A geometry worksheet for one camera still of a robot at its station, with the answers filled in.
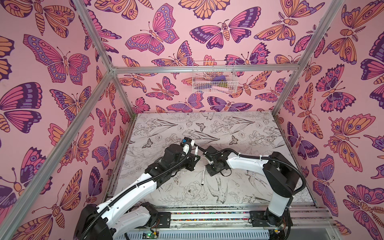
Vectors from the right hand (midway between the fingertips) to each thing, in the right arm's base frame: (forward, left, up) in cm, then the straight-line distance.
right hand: (210, 168), depth 90 cm
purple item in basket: (+46, -7, +33) cm, 57 cm away
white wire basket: (+47, -3, +33) cm, 57 cm away
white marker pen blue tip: (-1, +8, +22) cm, 23 cm away
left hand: (-2, +6, +19) cm, 20 cm away
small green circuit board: (-33, +31, -4) cm, 45 cm away
